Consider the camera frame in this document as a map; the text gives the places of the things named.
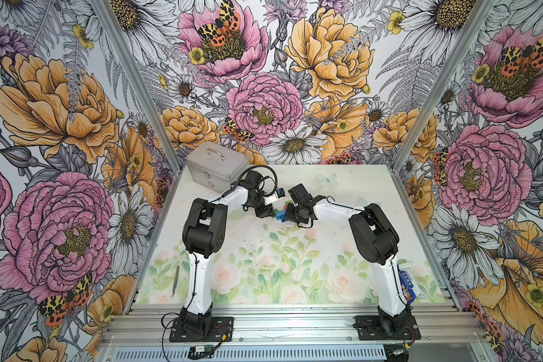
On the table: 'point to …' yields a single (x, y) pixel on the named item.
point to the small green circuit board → (206, 348)
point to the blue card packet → (406, 286)
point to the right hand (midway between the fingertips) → (288, 220)
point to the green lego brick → (276, 210)
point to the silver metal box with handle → (216, 166)
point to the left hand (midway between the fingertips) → (268, 211)
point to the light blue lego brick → (281, 216)
